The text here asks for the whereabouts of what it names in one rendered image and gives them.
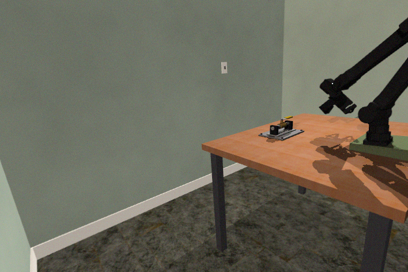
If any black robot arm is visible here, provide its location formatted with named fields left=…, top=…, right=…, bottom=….
left=319, top=18, right=408, bottom=146

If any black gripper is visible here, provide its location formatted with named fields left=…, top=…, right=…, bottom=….
left=339, top=94, right=356, bottom=114

